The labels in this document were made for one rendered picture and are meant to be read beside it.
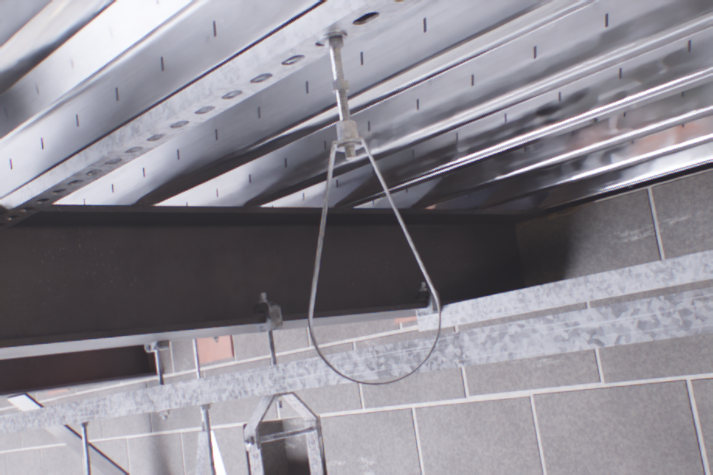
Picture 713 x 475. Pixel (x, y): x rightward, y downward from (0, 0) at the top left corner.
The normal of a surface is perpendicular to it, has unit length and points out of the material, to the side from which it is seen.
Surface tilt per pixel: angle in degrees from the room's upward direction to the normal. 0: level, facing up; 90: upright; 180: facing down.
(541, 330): 90
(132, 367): 90
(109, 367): 90
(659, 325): 90
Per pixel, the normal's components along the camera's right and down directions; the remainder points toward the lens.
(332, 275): 0.66, -0.20
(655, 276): -0.73, 0.02
